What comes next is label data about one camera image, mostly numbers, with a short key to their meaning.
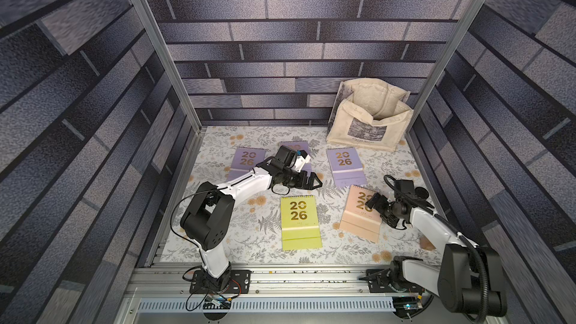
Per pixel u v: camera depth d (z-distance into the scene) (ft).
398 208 2.16
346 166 3.39
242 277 2.48
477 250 1.37
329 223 2.87
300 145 3.63
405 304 2.32
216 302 2.33
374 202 2.66
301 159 2.67
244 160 3.43
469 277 1.34
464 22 2.63
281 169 2.33
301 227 2.79
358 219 2.90
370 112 3.73
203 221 1.55
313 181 2.54
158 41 2.79
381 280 2.40
